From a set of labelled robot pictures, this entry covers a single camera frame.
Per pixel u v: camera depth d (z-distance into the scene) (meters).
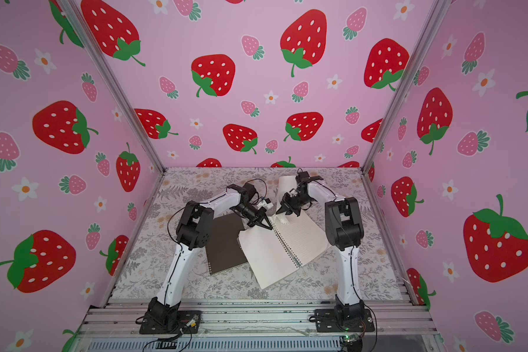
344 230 0.59
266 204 0.97
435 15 0.70
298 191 1.00
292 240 0.93
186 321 0.72
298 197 0.86
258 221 0.90
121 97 0.90
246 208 0.90
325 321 0.73
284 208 0.90
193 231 0.64
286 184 1.02
